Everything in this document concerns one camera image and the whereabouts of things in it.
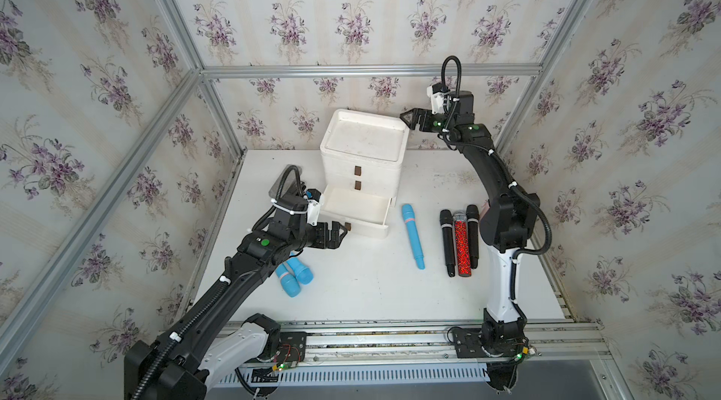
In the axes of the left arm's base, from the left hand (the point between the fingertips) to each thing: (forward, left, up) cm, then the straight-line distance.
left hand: (334, 228), depth 76 cm
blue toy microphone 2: (-9, +14, -15) cm, 22 cm away
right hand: (+35, -26, +12) cm, 45 cm away
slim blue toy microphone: (+6, -25, -15) cm, 30 cm away
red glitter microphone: (+2, -41, -14) cm, 43 cm away
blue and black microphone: (+4, -37, -15) cm, 40 cm away
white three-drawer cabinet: (+22, -8, +6) cm, 25 cm away
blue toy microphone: (-7, +11, -14) cm, 19 cm away
